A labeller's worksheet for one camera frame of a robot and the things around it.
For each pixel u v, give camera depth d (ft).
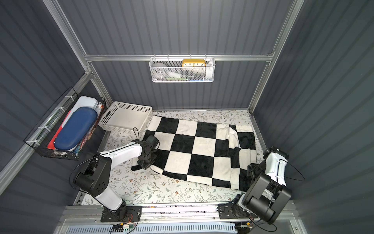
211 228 2.53
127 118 3.75
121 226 2.33
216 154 3.09
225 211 2.42
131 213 2.40
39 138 1.99
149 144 2.44
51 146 2.12
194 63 2.85
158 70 2.71
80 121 2.22
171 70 2.99
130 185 2.72
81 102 2.56
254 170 2.23
